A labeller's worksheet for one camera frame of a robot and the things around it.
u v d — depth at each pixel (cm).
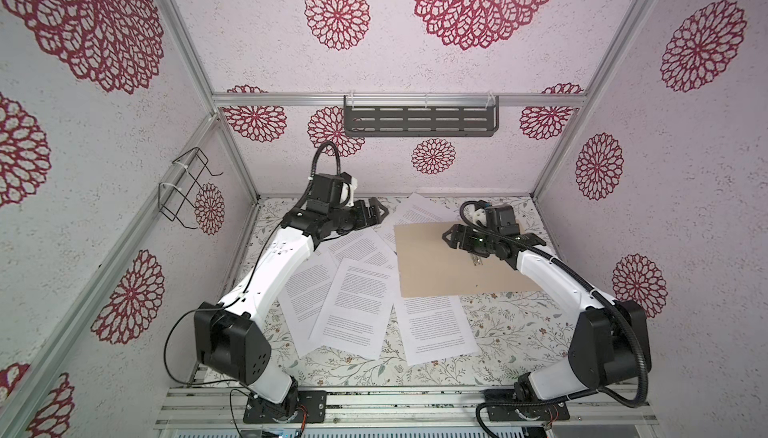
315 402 75
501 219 67
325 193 60
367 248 106
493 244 66
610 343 43
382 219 72
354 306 92
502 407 73
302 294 95
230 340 42
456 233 78
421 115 97
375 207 70
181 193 76
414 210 117
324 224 57
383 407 75
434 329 87
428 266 100
